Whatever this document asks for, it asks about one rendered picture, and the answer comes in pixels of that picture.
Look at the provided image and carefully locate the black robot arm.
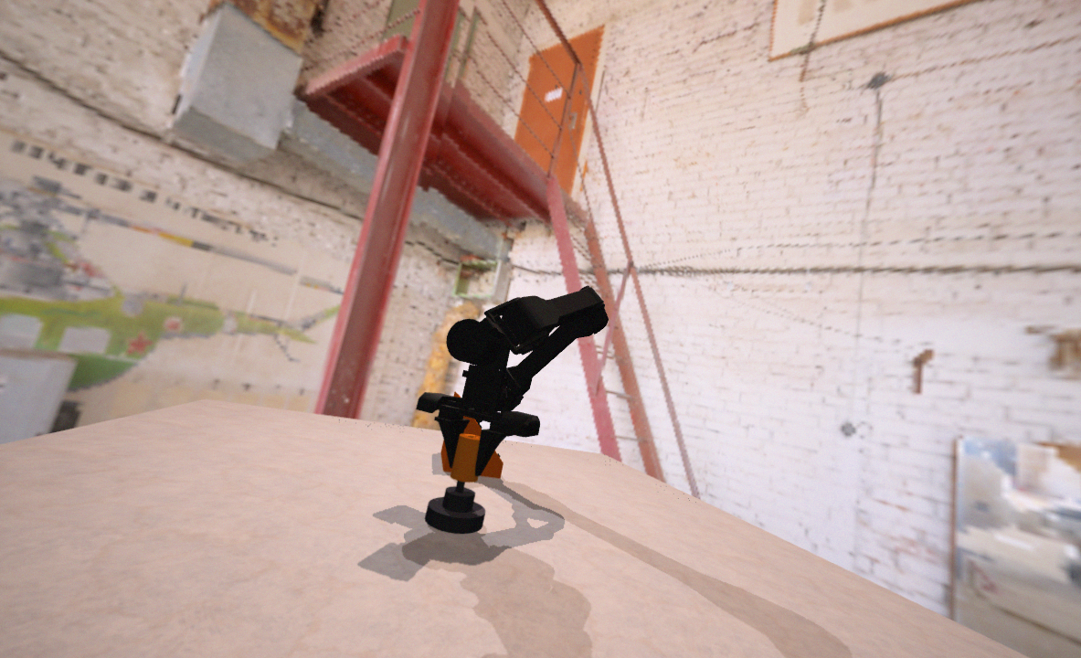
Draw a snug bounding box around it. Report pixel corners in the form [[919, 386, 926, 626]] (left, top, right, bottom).
[[448, 285, 609, 413]]

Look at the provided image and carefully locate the dark grey round pedestal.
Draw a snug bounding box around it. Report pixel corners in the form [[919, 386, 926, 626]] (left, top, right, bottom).
[[425, 481, 486, 534]]

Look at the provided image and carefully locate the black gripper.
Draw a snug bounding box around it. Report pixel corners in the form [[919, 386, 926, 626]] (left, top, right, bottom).
[[417, 365, 541, 476]]

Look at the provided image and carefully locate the orange knob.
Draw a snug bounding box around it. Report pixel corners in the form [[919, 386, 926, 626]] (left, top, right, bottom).
[[450, 433, 480, 483]]

